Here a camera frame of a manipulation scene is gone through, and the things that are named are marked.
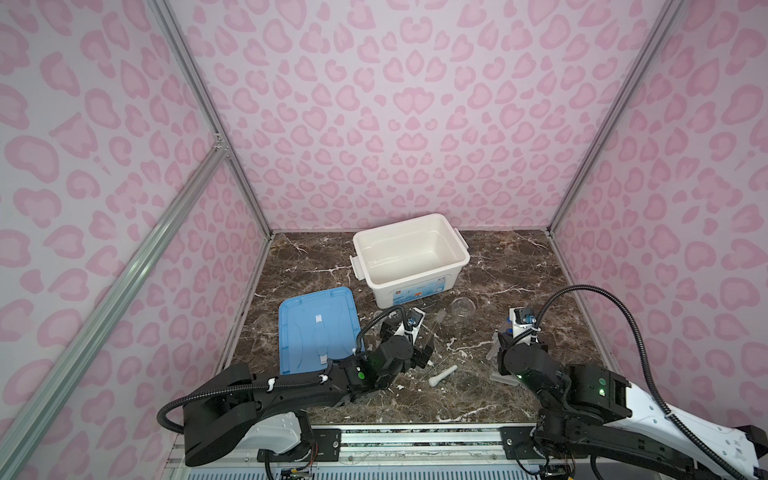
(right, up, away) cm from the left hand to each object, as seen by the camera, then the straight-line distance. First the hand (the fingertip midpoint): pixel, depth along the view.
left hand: (420, 325), depth 78 cm
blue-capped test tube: (+9, -9, +12) cm, 18 cm away
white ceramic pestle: (+4, -16, +4) cm, 17 cm away
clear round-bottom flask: (+14, +2, +15) cm, 21 cm away
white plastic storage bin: (-1, +16, +32) cm, 36 cm away
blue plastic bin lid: (-31, -5, +15) cm, 35 cm away
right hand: (+18, -2, -7) cm, 19 cm away
